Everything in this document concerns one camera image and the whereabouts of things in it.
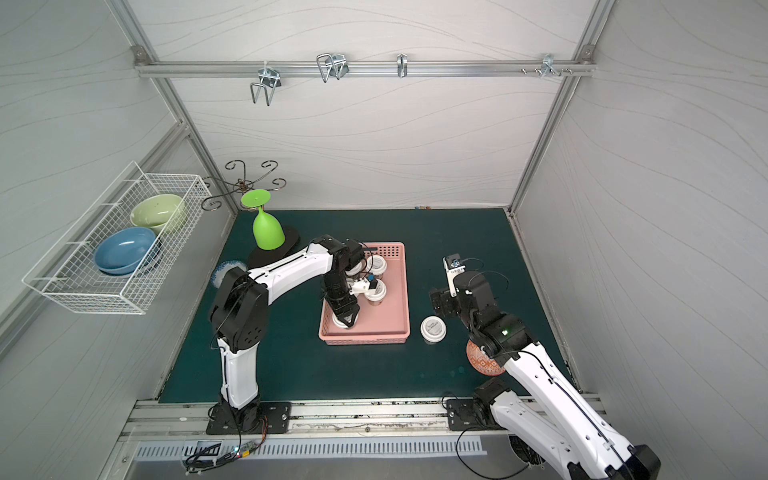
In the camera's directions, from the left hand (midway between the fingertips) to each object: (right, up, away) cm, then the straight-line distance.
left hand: (345, 317), depth 84 cm
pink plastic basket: (+11, -3, +4) cm, 12 cm away
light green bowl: (-45, +29, -11) cm, 55 cm away
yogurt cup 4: (+25, -3, -2) cm, 25 cm away
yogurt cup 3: (-1, -1, -4) cm, 4 cm away
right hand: (+29, +11, -9) cm, 33 cm away
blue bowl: (-46, +20, -20) cm, 54 cm away
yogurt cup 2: (+8, +6, +2) cm, 10 cm away
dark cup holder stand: (-26, +40, +2) cm, 47 cm away
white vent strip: (-2, -27, -14) cm, 31 cm away
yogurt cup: (+8, +14, +9) cm, 19 cm away
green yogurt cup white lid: (+4, +15, -6) cm, 16 cm away
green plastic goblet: (-22, +25, 0) cm, 33 cm away
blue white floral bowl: (-44, +12, +14) cm, 48 cm away
